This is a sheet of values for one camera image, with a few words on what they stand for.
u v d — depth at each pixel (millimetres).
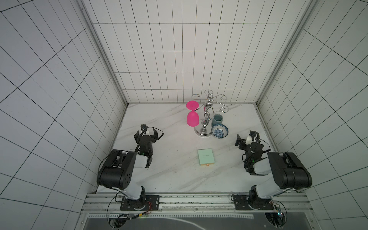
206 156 866
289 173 446
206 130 1045
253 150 686
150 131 813
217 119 1037
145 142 696
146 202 715
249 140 795
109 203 698
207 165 853
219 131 1005
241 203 725
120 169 462
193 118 865
